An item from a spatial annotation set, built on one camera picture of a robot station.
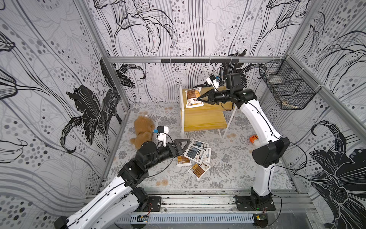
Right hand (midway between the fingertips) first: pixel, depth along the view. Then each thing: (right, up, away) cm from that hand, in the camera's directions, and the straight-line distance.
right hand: (200, 98), depth 74 cm
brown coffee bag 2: (-10, -37, +12) cm, 40 cm away
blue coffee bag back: (+2, -28, +21) cm, 35 cm away
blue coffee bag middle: (+6, -36, +14) cm, 39 cm away
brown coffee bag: (0, -41, +8) cm, 42 cm away
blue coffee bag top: (-2, -33, +14) cm, 36 cm away
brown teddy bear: (-35, -16, +17) cm, 42 cm away
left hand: (-7, -24, -9) cm, 27 cm away
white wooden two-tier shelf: (+8, -10, +21) cm, 24 cm away
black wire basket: (+60, +9, +14) cm, 63 cm away
